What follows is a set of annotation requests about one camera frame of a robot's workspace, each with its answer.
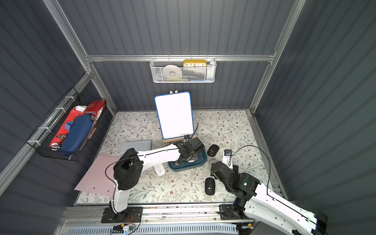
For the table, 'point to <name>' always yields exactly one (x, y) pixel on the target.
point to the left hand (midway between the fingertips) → (195, 156)
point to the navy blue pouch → (76, 133)
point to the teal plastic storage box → (187, 166)
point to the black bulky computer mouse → (213, 150)
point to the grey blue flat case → (139, 145)
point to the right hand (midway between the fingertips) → (222, 165)
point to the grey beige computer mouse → (211, 161)
